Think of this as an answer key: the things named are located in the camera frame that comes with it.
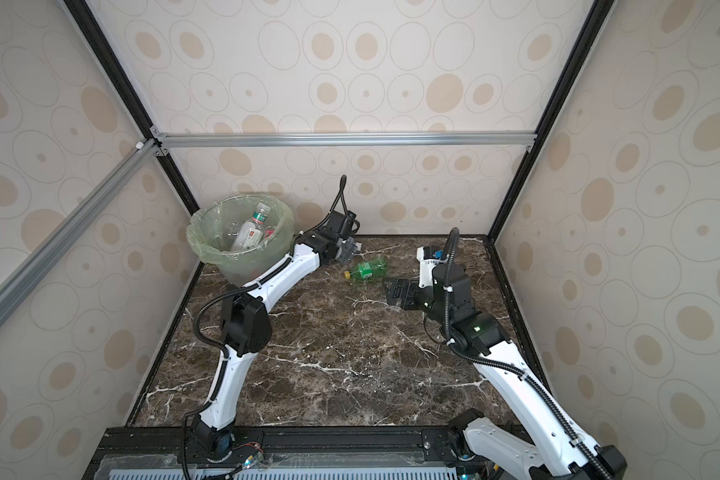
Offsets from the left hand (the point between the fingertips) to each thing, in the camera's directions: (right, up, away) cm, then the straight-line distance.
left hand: (342, 234), depth 94 cm
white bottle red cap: (-23, 0, 0) cm, 23 cm away
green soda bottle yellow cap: (+10, -12, +13) cm, 21 cm away
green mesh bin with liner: (-40, +2, -2) cm, 40 cm away
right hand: (+16, -13, -23) cm, 31 cm away
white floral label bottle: (-28, +1, -3) cm, 28 cm away
